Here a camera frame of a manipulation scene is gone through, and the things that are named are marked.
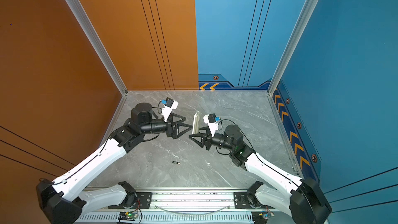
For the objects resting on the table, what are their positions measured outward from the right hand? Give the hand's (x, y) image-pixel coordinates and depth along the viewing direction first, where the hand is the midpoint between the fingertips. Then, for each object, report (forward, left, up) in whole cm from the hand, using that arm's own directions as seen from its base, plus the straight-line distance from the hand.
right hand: (191, 134), depth 69 cm
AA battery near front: (-4, +11, -24) cm, 26 cm away
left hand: (+2, +1, +6) cm, 7 cm away
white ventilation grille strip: (-28, -19, -26) cm, 43 cm away
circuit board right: (-28, -31, -27) cm, 50 cm away
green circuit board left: (-28, +30, -26) cm, 48 cm away
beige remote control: (0, -2, +6) cm, 6 cm away
